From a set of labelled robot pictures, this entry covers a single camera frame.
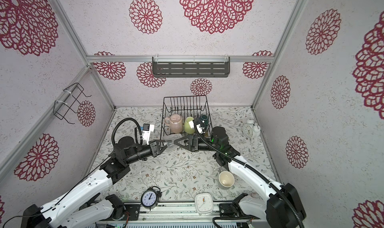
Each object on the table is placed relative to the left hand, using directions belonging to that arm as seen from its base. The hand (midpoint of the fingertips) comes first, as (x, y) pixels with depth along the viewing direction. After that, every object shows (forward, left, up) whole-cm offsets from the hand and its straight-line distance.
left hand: (170, 144), depth 68 cm
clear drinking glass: (+1, 0, +1) cm, 2 cm away
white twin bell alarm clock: (+20, -48, -17) cm, 55 cm away
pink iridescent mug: (+24, +1, -13) cm, 28 cm away
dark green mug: (+27, -19, -14) cm, 36 cm away
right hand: (-2, -3, +4) cm, 5 cm away
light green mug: (+23, -7, -19) cm, 31 cm away
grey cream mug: (-8, -29, -24) cm, 38 cm away
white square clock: (-20, -16, -24) cm, 35 cm away
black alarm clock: (-17, +12, -24) cm, 32 cm away
